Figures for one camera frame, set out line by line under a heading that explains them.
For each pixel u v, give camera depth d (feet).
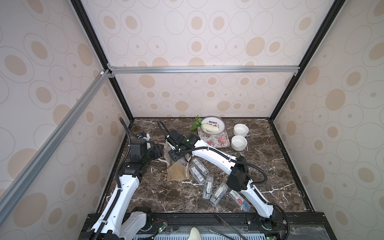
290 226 2.38
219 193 2.67
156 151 2.27
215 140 3.48
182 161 2.55
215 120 3.83
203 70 3.02
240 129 3.66
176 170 2.81
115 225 1.30
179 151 1.98
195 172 2.94
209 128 3.58
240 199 2.61
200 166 3.02
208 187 2.75
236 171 1.74
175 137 2.16
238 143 3.38
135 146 1.86
